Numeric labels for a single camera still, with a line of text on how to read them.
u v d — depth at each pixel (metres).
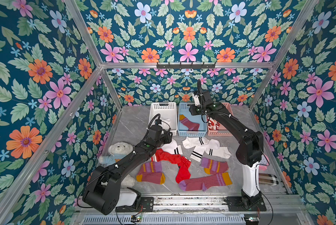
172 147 0.95
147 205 0.74
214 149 0.94
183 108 1.15
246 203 0.65
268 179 0.79
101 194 0.42
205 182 0.80
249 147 0.52
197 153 0.93
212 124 0.99
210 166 0.86
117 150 0.84
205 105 0.69
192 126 1.05
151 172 0.84
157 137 0.69
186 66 0.93
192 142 0.99
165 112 1.15
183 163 0.88
